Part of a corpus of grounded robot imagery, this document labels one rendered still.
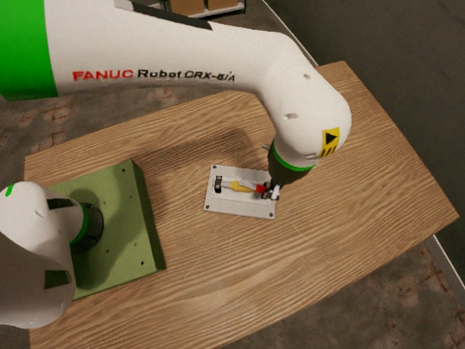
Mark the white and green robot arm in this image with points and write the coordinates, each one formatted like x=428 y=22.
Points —
x=59 y=48

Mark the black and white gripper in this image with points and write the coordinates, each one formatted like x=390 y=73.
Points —
x=275 y=184

